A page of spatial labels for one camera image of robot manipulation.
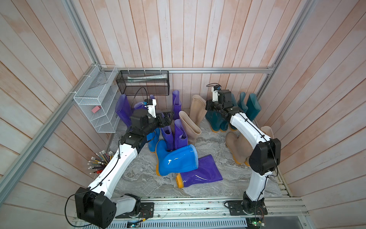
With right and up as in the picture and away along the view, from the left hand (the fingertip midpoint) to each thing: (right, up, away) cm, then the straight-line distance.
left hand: (168, 115), depth 74 cm
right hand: (+22, +10, +16) cm, 29 cm away
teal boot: (+52, +6, +13) cm, 54 cm away
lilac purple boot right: (+6, -12, -2) cm, 14 cm away
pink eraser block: (-44, +4, +9) cm, 45 cm away
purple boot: (-29, +4, +13) cm, 32 cm away
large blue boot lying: (+7, -24, +4) cm, 25 cm away
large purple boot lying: (+22, -33, +9) cm, 41 cm away
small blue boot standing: (-7, -11, -9) cm, 16 cm away
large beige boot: (+53, -8, +1) cm, 54 cm away
